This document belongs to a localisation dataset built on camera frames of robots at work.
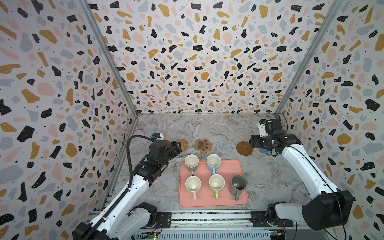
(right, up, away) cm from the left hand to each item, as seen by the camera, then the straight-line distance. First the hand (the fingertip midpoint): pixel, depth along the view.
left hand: (177, 142), depth 77 cm
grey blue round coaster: (+28, -6, +25) cm, 38 cm away
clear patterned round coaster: (+50, -8, +23) cm, 56 cm away
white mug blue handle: (+20, -13, +13) cm, 27 cm away
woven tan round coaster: (+1, -4, +26) cm, 26 cm away
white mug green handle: (+21, -24, +8) cm, 33 cm away
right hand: (+41, +2, +4) cm, 42 cm away
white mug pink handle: (+8, -24, +7) cm, 26 cm away
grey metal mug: (+33, -25, +6) cm, 42 cm away
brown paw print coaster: (+14, -5, +25) cm, 29 cm away
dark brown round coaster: (+42, -6, +23) cm, 48 cm away
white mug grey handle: (+7, -13, +14) cm, 20 cm away
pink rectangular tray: (+15, -30, +4) cm, 34 cm away
